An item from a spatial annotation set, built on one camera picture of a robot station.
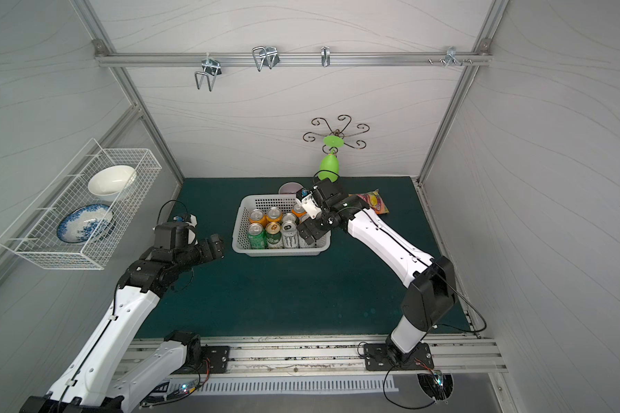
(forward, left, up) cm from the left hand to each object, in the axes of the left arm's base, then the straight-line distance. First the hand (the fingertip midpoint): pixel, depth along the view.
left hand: (211, 244), depth 76 cm
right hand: (+9, -30, 0) cm, 32 cm away
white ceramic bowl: (+11, +29, +15) cm, 34 cm away
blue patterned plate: (-3, +27, +13) cm, 30 cm away
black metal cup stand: (+38, -29, +13) cm, 49 cm away
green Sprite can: (+9, -11, -9) cm, 16 cm away
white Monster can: (+8, -23, -6) cm, 25 cm away
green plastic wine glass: (+33, -36, +3) cm, 49 cm away
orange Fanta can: (+21, -24, -9) cm, 33 cm away
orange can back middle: (+19, -15, -9) cm, 26 cm away
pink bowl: (+37, -19, -14) cm, 44 cm away
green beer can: (+10, -16, -10) cm, 22 cm away
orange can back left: (+17, -9, -8) cm, 21 cm away
